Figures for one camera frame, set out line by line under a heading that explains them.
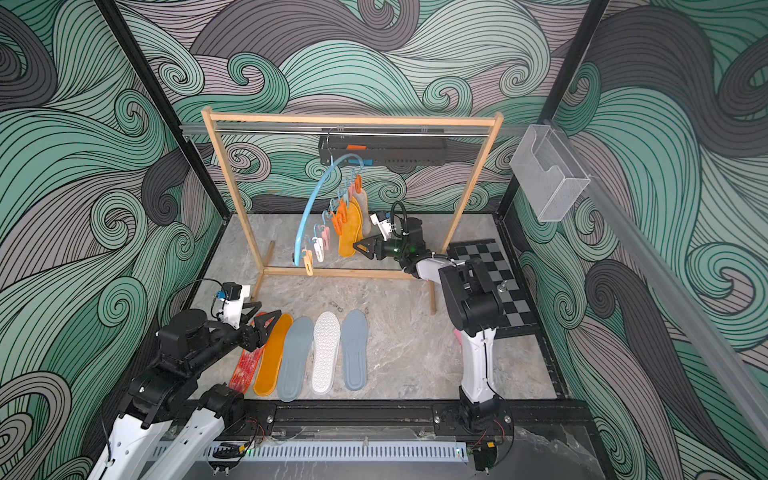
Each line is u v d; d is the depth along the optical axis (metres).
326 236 0.71
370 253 0.86
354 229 0.91
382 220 0.86
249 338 0.59
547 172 0.76
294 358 0.84
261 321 0.60
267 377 0.79
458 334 0.56
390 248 0.86
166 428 0.46
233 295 0.57
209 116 0.58
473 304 0.55
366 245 0.92
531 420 0.74
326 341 0.86
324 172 1.10
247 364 0.82
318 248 0.68
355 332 0.89
